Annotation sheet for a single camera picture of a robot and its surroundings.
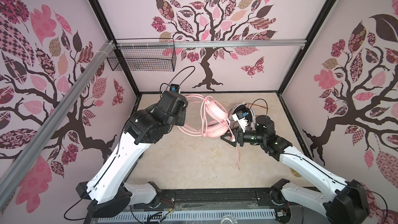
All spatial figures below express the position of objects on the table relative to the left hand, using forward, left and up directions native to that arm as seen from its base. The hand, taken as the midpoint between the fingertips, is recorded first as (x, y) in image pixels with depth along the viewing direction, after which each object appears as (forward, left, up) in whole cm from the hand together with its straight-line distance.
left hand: (175, 112), depth 63 cm
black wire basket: (+47, +25, -3) cm, 54 cm away
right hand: (-3, -22, -13) cm, 25 cm away
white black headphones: (+19, -43, -28) cm, 54 cm away
